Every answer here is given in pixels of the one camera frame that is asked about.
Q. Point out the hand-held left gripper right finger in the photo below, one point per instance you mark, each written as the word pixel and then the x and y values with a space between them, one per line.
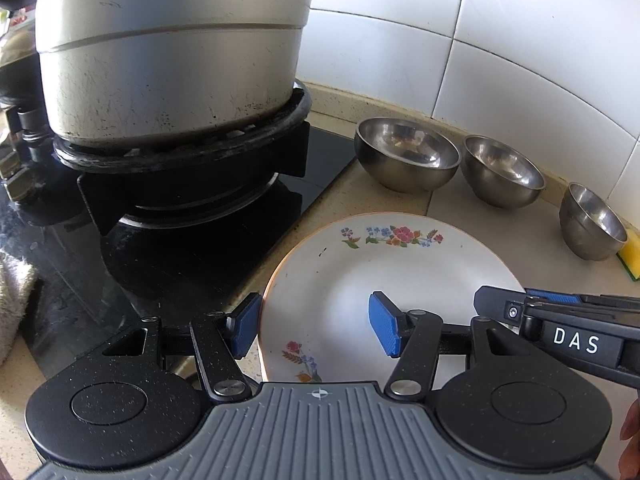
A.
pixel 384 325

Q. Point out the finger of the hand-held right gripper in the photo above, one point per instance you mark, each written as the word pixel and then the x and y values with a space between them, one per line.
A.
pixel 555 296
pixel 500 305

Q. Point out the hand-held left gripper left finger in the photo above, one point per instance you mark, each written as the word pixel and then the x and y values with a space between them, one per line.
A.
pixel 246 324

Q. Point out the multicolour floral gold-rimmed plate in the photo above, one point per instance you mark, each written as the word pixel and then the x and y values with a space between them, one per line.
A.
pixel 350 270

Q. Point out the person's right hand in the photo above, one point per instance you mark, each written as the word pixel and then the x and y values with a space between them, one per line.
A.
pixel 632 422

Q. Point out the stainless steel bowl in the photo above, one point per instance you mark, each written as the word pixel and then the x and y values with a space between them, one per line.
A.
pixel 502 180
pixel 407 170
pixel 590 230

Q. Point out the yellow sponge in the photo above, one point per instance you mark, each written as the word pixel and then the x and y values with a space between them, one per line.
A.
pixel 632 260

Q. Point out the black glass gas stove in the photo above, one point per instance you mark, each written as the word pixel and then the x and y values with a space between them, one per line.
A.
pixel 322 160

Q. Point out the black pot support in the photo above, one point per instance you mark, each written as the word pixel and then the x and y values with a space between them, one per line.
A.
pixel 150 161

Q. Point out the white towel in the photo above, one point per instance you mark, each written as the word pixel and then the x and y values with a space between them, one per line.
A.
pixel 15 300

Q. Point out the large aluminium steamer pot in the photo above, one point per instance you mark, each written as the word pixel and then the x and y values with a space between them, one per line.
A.
pixel 175 60

